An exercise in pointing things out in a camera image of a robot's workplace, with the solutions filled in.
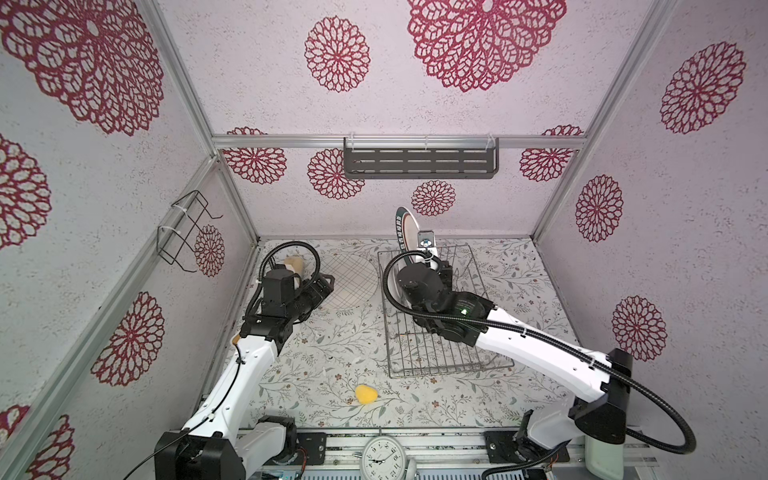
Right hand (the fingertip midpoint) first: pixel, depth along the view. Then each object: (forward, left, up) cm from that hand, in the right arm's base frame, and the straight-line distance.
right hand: (427, 252), depth 70 cm
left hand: (-1, +26, -15) cm, 30 cm away
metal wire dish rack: (-10, +1, -33) cm, 34 cm away
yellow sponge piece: (-22, +15, -33) cm, 43 cm away
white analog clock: (-37, +10, -30) cm, 49 cm away
